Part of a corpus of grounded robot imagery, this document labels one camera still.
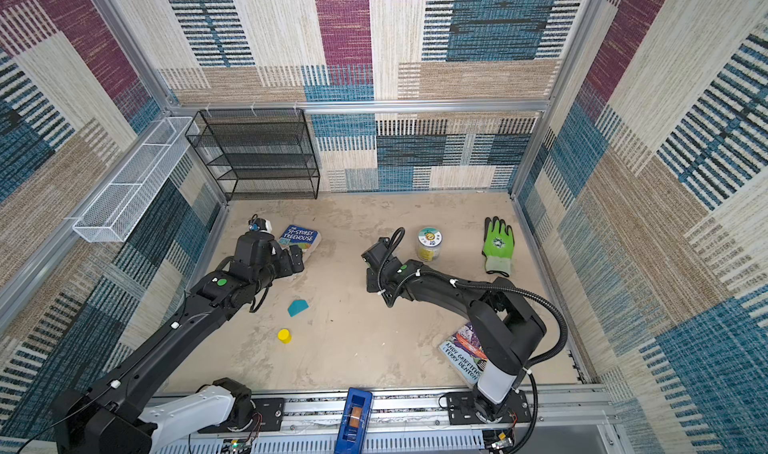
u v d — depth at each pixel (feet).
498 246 3.40
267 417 2.40
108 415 1.24
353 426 2.21
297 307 2.98
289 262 2.34
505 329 1.50
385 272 2.23
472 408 2.15
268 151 3.55
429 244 3.16
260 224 2.25
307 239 3.43
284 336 2.73
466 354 2.64
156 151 2.85
